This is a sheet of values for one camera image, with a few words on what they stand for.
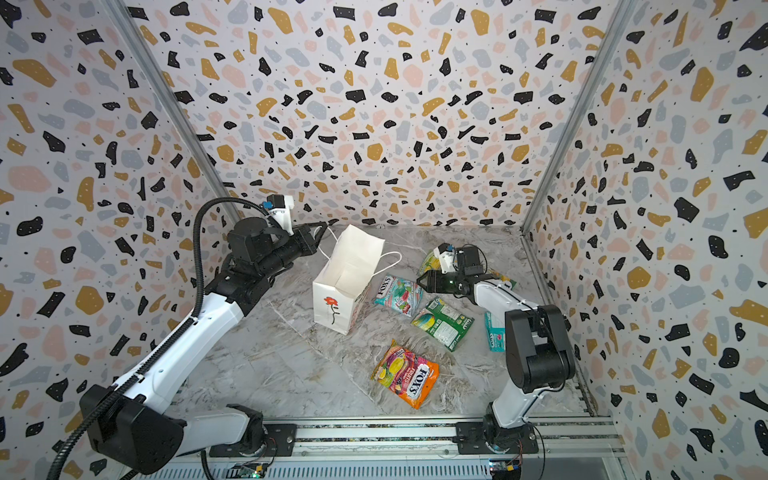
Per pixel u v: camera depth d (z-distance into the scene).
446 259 0.86
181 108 0.87
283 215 0.64
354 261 0.95
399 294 0.98
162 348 0.43
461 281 0.75
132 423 0.37
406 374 0.83
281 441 0.73
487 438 0.68
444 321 0.92
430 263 1.07
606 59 0.78
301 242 0.63
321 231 0.71
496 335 0.91
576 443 0.76
